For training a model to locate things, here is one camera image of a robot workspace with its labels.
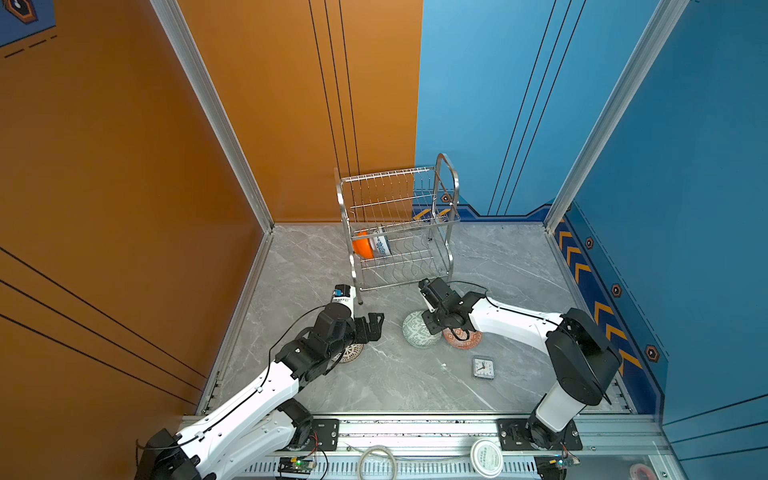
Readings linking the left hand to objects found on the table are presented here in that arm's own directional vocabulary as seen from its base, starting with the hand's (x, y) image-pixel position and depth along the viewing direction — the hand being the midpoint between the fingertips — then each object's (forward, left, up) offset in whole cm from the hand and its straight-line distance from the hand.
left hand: (372, 314), depth 79 cm
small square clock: (-9, -31, -12) cm, 35 cm away
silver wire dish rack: (+21, -6, +13) cm, 26 cm away
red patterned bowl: (-2, -30, -11) cm, 32 cm away
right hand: (+5, -16, -11) cm, 20 cm away
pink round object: (-32, -63, -13) cm, 72 cm away
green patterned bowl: (+1, -13, -13) cm, 18 cm away
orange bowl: (+27, +5, -3) cm, 27 cm away
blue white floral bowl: (+26, -1, -2) cm, 26 cm away
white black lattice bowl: (-5, +6, -14) cm, 16 cm away
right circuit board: (-31, -47, -14) cm, 57 cm away
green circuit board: (-32, +17, -16) cm, 39 cm away
